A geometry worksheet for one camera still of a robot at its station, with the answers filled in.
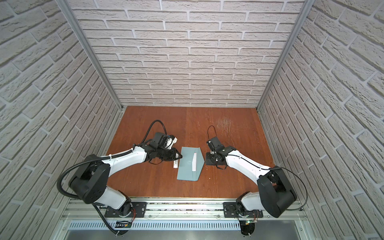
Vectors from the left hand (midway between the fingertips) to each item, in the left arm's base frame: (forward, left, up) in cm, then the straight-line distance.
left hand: (182, 155), depth 85 cm
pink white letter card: (-2, -7, -7) cm, 10 cm away
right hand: (-2, -16, -3) cm, 17 cm away
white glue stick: (-6, +3, 0) cm, 7 cm away
